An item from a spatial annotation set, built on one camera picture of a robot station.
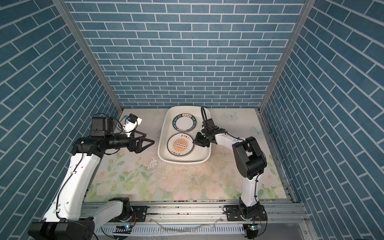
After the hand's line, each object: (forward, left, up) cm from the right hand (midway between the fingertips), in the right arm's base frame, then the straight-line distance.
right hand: (192, 140), depth 95 cm
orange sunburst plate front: (-2, +8, -3) cm, 9 cm away
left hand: (-16, +18, +23) cm, 33 cm away
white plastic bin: (-7, -5, -6) cm, 10 cm away
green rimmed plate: (+19, +9, -5) cm, 21 cm away
